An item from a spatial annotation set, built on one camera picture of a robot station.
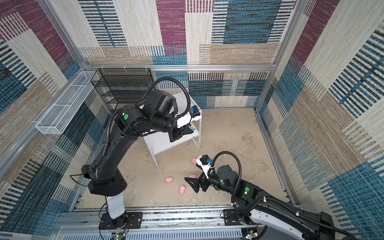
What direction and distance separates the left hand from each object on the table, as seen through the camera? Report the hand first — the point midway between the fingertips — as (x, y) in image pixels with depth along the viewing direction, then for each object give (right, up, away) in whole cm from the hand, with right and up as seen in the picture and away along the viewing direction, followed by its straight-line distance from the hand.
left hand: (191, 125), depth 61 cm
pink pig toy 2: (0, -29, +25) cm, 38 cm away
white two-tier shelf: (-18, -9, +21) cm, 29 cm away
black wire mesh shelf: (-49, +27, +47) cm, 73 cm away
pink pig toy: (+1, -21, +31) cm, 38 cm away
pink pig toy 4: (-13, -30, +24) cm, 41 cm away
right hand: (0, -23, +9) cm, 24 cm away
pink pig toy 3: (-5, -34, +21) cm, 40 cm away
